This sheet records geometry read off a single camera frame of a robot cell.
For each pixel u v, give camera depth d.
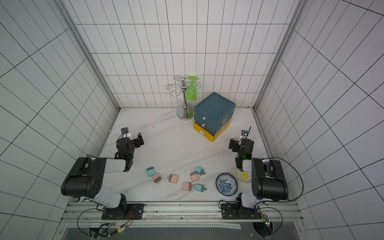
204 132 0.98
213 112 0.88
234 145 0.83
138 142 0.87
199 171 0.83
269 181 0.45
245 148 0.72
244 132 0.81
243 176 0.83
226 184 0.81
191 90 1.04
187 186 0.80
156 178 0.83
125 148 0.71
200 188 0.78
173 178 0.83
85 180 0.45
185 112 1.16
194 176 0.83
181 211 0.74
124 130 0.79
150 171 0.86
